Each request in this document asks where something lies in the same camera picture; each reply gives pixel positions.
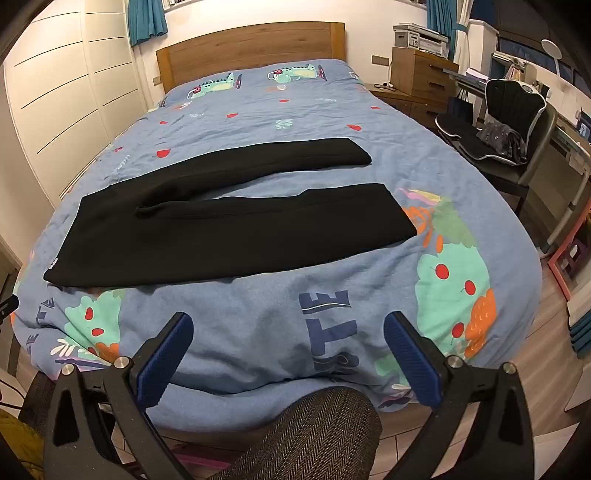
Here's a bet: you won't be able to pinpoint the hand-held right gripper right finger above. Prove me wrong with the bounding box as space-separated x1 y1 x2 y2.
384 311 552 480

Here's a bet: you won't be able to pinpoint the white desk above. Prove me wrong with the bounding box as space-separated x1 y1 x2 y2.
489 51 591 259

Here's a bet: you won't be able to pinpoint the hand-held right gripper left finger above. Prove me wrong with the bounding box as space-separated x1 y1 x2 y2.
42 311 195 480

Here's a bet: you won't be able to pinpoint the wooden bed headboard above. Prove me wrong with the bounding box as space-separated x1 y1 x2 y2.
156 22 347 90

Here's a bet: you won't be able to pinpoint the stack of teal mats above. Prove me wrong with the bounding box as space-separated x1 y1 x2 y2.
568 300 591 360

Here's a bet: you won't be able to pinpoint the white desk lamp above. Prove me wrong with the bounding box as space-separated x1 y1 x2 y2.
540 39 563 79

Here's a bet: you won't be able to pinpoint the dark cloth on chair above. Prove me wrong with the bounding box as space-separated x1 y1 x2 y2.
475 121 528 163

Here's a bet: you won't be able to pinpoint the blue printed blanket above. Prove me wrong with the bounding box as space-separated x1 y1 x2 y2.
11 59 543 418

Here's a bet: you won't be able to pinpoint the black pants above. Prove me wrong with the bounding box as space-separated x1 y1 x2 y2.
44 137 419 286

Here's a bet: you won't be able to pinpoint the wooden drawer cabinet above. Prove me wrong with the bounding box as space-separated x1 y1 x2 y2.
392 46 460 104

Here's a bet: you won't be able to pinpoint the person's grey tweed leg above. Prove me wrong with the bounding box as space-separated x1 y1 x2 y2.
208 385 383 480

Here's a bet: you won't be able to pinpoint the white wardrobe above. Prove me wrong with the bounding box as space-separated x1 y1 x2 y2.
4 0 160 208

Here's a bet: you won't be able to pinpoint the yellow cloth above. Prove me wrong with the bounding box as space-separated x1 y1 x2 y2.
0 410 44 480

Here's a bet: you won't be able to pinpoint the white printer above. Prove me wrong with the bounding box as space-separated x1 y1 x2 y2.
393 24 450 58

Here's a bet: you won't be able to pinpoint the dark bag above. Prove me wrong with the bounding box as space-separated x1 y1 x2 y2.
450 90 475 126

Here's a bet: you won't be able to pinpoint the black desk chair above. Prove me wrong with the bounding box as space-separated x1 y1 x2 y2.
435 78 557 217

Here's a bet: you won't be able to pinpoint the teal curtain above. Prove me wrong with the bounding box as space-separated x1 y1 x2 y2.
426 0 472 63
127 0 168 47

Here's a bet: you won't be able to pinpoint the pink stool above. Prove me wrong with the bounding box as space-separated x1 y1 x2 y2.
547 203 591 302

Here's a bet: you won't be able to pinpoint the wooden nightstand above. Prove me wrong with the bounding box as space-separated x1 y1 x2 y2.
365 83 444 129

